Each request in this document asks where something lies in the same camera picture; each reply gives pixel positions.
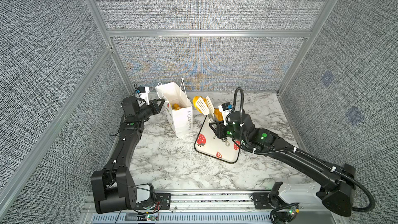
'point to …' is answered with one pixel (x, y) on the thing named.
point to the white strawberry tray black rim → (207, 143)
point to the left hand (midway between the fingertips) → (164, 100)
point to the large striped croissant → (176, 107)
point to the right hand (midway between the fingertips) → (211, 123)
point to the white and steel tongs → (206, 107)
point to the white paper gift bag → (181, 121)
